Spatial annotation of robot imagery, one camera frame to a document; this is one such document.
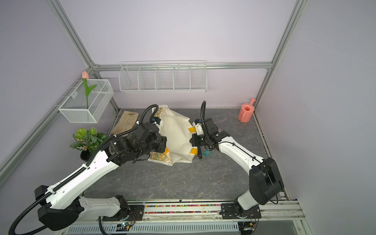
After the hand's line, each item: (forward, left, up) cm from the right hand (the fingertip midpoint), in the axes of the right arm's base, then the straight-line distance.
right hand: (190, 140), depth 84 cm
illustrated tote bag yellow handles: (+7, +9, +4) cm, 12 cm away
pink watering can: (+27, -41, -5) cm, 49 cm away
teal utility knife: (-1, -11, -13) cm, 17 cm away
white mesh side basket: (+7, +58, +19) cm, 62 cm away
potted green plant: (-5, +52, +8) cm, 53 cm away
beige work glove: (+28, +50, -15) cm, 59 cm away
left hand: (-9, +11, +13) cm, 19 cm away
